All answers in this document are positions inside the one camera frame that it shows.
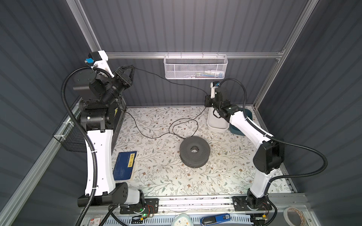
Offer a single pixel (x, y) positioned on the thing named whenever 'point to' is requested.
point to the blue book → (124, 165)
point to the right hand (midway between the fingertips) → (207, 96)
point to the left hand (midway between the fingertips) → (135, 65)
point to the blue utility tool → (207, 220)
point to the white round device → (183, 219)
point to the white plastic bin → (215, 124)
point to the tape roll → (294, 217)
